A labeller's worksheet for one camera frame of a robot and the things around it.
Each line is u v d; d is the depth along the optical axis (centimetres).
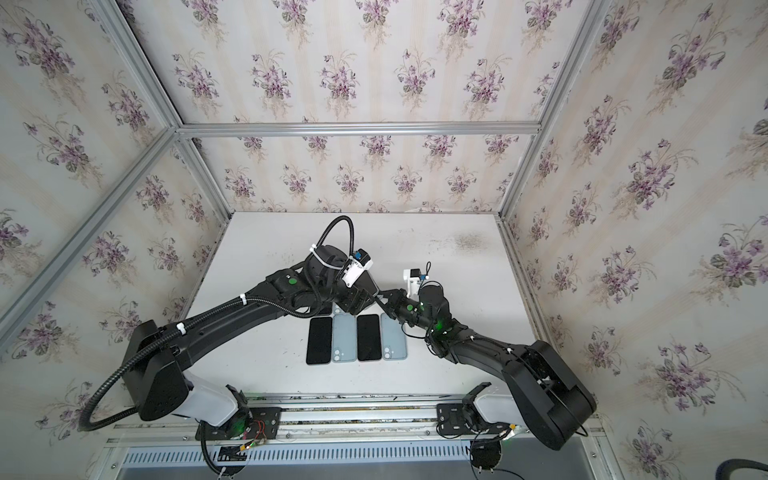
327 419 75
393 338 89
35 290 54
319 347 86
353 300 68
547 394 42
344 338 88
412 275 78
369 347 86
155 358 40
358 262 69
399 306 72
